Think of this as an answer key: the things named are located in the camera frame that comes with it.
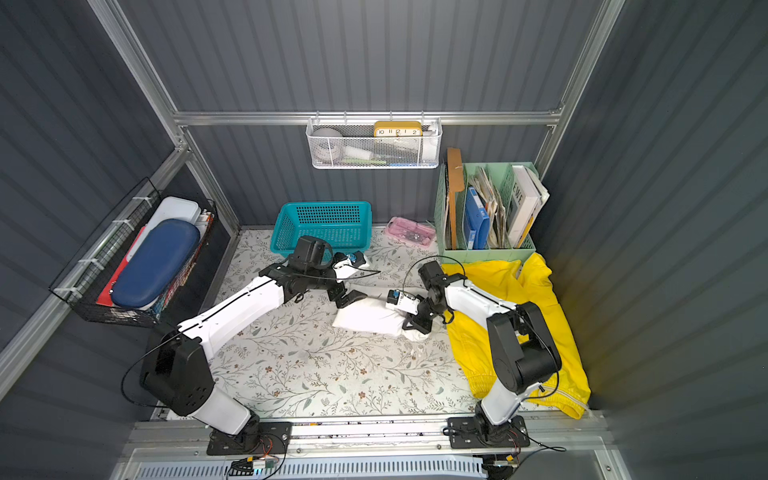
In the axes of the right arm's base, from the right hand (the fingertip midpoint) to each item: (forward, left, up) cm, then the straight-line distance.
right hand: (414, 319), depth 89 cm
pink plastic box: (+41, 0, -4) cm, 42 cm away
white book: (+33, -36, +20) cm, 53 cm away
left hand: (+5, +16, +13) cm, 21 cm away
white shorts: (0, +12, +3) cm, 13 cm away
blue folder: (+28, -21, +13) cm, 37 cm away
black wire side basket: (-7, +71, +31) cm, 78 cm away
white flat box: (+17, +66, +30) cm, 75 cm away
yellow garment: (+14, -36, -1) cm, 39 cm away
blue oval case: (+4, +58, +30) cm, 66 cm away
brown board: (+33, -13, +25) cm, 44 cm away
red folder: (-9, +68, +28) cm, 74 cm away
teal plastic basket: (+43, +27, -3) cm, 51 cm away
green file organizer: (+42, -27, +19) cm, 54 cm away
